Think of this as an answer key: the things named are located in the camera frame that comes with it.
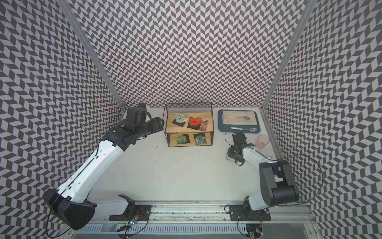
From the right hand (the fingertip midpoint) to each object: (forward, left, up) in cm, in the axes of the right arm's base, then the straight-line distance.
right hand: (234, 156), depth 92 cm
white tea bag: (-1, +3, 0) cm, 3 cm away
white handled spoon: (+19, -15, +3) cm, 24 cm away
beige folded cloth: (+28, -9, +1) cm, 30 cm away
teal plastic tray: (+24, +1, -2) cm, 24 cm away
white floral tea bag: (+16, +33, +18) cm, 41 cm away
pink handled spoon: (+32, -14, 0) cm, 35 cm away
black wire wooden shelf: (+20, +19, +21) cm, 35 cm away
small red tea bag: (+14, +24, +17) cm, 33 cm away
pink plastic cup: (+11, -20, +1) cm, 23 cm away
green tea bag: (+13, +21, +2) cm, 25 cm away
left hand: (+5, +42, +27) cm, 50 cm away
